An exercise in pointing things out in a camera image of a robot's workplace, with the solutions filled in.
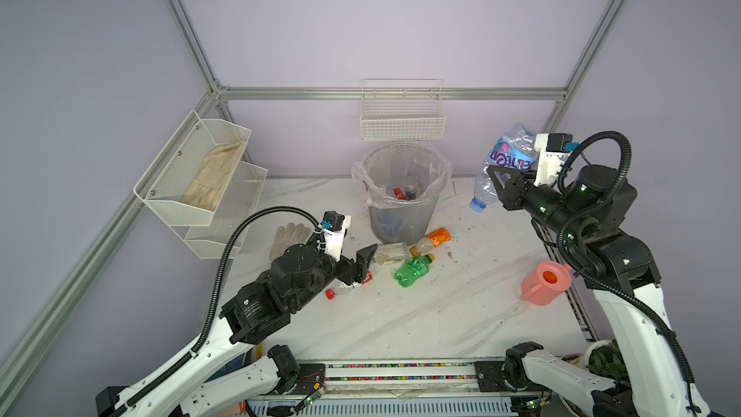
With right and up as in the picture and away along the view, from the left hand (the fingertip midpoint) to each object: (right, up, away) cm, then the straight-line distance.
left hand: (358, 241), depth 62 cm
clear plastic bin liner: (+13, +18, +39) cm, 45 cm away
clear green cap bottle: (+9, -8, +34) cm, 36 cm away
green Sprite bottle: (+15, -13, +28) cm, 34 cm away
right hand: (+26, +16, -6) cm, 31 cm away
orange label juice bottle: (+22, -5, +33) cm, 40 cm away
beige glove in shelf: (-42, +14, +15) cm, 47 cm away
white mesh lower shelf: (-38, -1, +14) cm, 40 cm away
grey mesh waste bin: (+12, +1, +28) cm, 30 cm away
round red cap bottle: (+15, +12, +32) cm, 37 cm away
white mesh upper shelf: (-48, +14, +14) cm, 52 cm away
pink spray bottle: (+50, -13, +14) cm, 54 cm away
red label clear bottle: (-10, -19, +24) cm, 32 cm away
